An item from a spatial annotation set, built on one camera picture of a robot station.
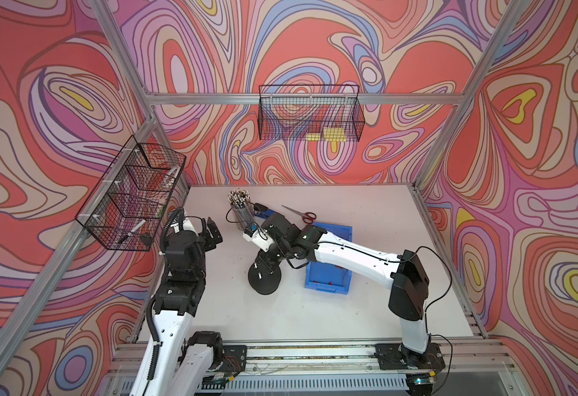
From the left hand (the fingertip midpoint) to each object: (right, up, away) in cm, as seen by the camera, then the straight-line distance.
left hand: (198, 223), depth 71 cm
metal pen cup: (+8, +7, +20) cm, 23 cm away
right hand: (+17, -14, +7) cm, 23 cm away
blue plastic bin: (+41, -21, +18) cm, 49 cm away
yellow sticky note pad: (+43, +32, +20) cm, 58 cm away
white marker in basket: (-21, -3, +1) cm, 21 cm away
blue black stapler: (+14, +3, +37) cm, 39 cm away
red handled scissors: (+34, 0, +37) cm, 51 cm away
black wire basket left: (-24, +4, +3) cm, 24 cm away
